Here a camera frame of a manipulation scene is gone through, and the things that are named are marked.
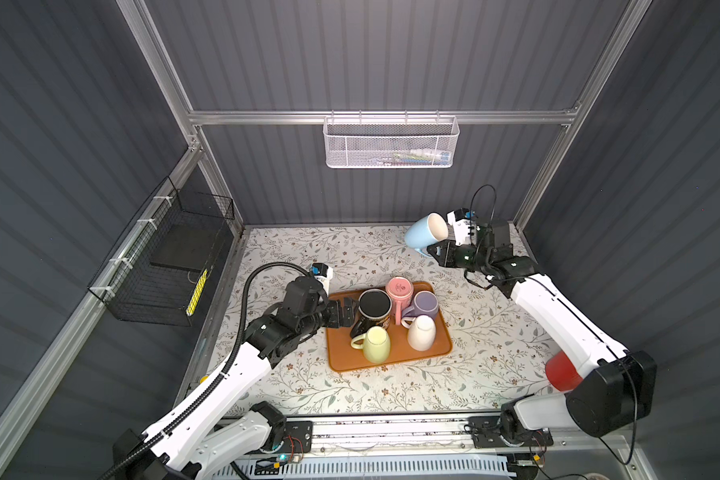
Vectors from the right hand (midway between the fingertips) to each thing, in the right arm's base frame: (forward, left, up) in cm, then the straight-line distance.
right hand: (433, 249), depth 79 cm
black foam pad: (-2, +64, +5) cm, 64 cm away
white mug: (-15, +3, -18) cm, 24 cm away
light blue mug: (+1, +3, +6) cm, 7 cm away
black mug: (-10, +16, -15) cm, 24 cm away
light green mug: (-19, +16, -16) cm, 30 cm away
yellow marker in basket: (-15, +58, +2) cm, 59 cm away
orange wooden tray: (-10, +8, -24) cm, 27 cm away
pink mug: (-4, +8, -15) cm, 18 cm away
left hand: (-13, +24, -5) cm, 27 cm away
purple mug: (-6, +1, -19) cm, 19 cm away
